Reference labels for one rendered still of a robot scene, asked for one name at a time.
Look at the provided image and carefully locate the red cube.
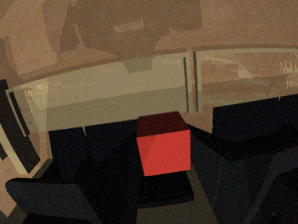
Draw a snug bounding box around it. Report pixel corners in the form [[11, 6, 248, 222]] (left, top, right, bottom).
[[137, 111, 192, 176]]

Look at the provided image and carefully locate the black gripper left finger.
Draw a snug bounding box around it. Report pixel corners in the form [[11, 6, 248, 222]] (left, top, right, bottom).
[[4, 131, 142, 224]]

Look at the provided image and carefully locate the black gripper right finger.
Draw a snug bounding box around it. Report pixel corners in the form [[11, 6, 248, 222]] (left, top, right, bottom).
[[186, 124, 298, 224]]

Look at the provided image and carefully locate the tan flat bar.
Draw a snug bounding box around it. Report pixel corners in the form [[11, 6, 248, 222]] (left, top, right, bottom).
[[0, 144, 8, 161]]

